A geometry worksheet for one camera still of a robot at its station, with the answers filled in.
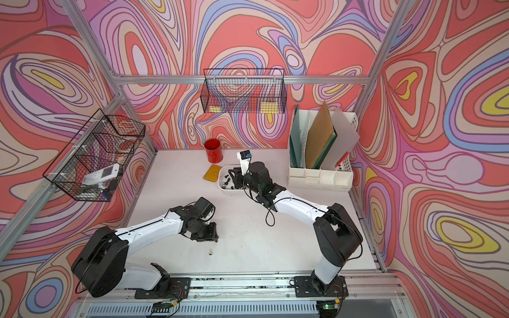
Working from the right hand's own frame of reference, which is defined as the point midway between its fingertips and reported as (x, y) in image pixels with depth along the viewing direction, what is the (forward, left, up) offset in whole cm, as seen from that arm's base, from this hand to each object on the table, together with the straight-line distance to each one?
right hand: (231, 175), depth 83 cm
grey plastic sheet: (+13, -51, +8) cm, 53 cm away
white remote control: (-8, +41, +13) cm, 44 cm away
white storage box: (+11, +6, -19) cm, 23 cm away
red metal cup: (+25, +12, -11) cm, 30 cm away
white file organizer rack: (+7, -51, -15) cm, 54 cm away
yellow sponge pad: (+16, +14, -18) cm, 28 cm away
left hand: (-20, +7, -19) cm, 28 cm away
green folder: (+12, -43, -3) cm, 44 cm away
